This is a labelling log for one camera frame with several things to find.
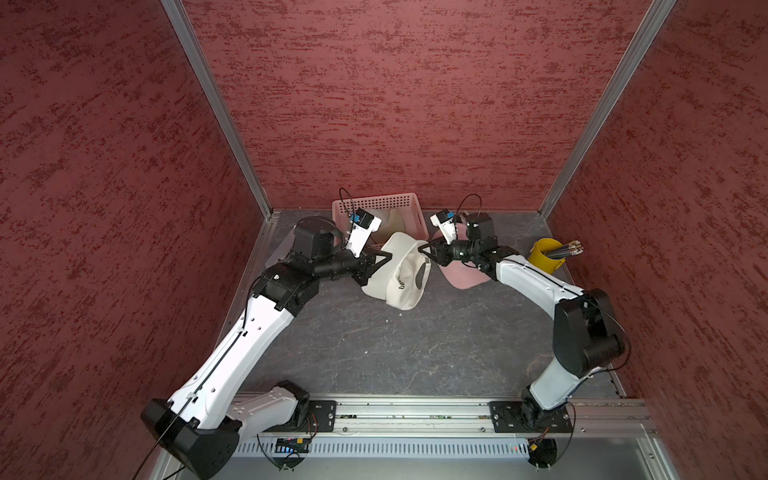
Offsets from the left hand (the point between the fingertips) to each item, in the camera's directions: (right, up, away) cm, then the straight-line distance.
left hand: (386, 262), depth 66 cm
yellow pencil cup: (+49, -1, +31) cm, 58 cm away
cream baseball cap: (+4, -5, +6) cm, 9 cm away
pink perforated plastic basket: (+7, +20, +55) cm, 59 cm away
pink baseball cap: (+26, -8, +33) cm, 43 cm away
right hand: (+10, +2, +21) cm, 23 cm away
